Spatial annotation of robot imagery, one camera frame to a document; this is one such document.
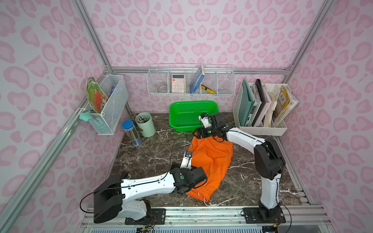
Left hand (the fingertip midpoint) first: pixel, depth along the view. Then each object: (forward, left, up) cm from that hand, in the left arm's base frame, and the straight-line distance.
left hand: (184, 164), depth 80 cm
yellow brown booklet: (+43, -67, +10) cm, 80 cm away
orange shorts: (+6, -16, -7) cm, 18 cm away
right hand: (+22, -7, +1) cm, 23 cm away
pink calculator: (+47, +5, +20) cm, 51 cm away
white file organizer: (+34, -62, -2) cm, 71 cm away
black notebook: (+33, -47, +18) cm, 60 cm away
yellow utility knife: (+47, -12, +16) cm, 51 cm away
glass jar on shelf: (+43, +15, +19) cm, 50 cm away
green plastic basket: (+46, +2, -11) cm, 47 cm away
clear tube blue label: (+21, +34, +8) cm, 41 cm away
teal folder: (+30, -37, +17) cm, 50 cm away
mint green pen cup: (+27, +26, +5) cm, 38 cm away
